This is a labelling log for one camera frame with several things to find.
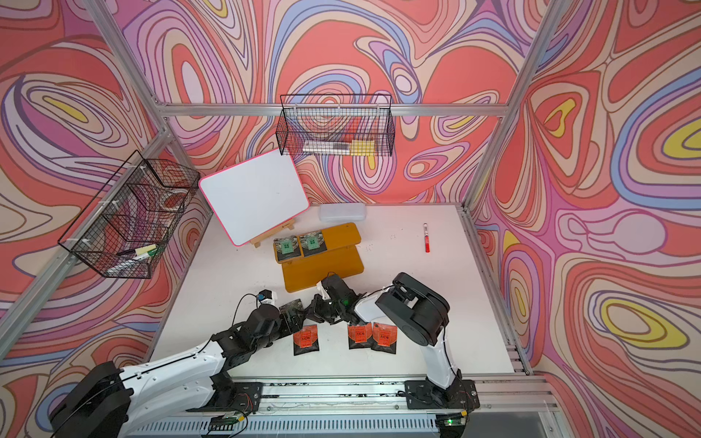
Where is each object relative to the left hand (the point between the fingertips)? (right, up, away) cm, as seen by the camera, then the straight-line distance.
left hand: (300, 319), depth 85 cm
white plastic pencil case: (+12, +37, +34) cm, 52 cm away
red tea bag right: (+27, -5, -1) cm, 27 cm away
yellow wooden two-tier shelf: (+13, +18, +17) cm, 28 cm away
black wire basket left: (-46, +28, -12) cm, 55 cm away
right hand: (0, -1, +3) cm, 3 cm away
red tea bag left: (+2, -6, -1) cm, 7 cm away
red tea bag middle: (+19, -5, -1) cm, 19 cm away
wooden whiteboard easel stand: (-21, +24, +19) cm, 37 cm away
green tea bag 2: (-5, +23, +4) cm, 23 cm away
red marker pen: (+47, +25, +23) cm, 58 cm away
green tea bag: (-1, +4, -8) cm, 9 cm away
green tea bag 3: (+3, +24, +5) cm, 25 cm away
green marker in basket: (-40, +22, -13) cm, 48 cm away
